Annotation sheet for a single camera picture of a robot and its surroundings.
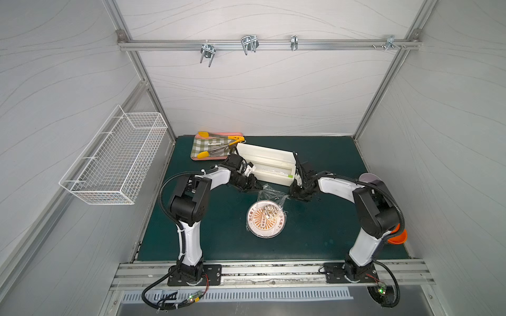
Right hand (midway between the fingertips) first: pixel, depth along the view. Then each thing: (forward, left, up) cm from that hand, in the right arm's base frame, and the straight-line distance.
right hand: (291, 195), depth 95 cm
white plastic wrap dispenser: (+17, +9, +2) cm, 19 cm away
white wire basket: (-9, +67, +32) cm, 74 cm away
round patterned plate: (-13, +12, +1) cm, 18 cm away
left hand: (0, +14, +5) cm, 15 cm away
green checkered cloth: (+28, +43, +3) cm, 52 cm away
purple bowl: (+10, -39, +3) cm, 40 cm away
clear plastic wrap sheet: (+1, +11, -1) cm, 11 cm away
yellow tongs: (+35, +34, +2) cm, 48 cm away
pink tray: (+41, +31, 0) cm, 52 cm away
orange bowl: (-19, -43, +3) cm, 47 cm away
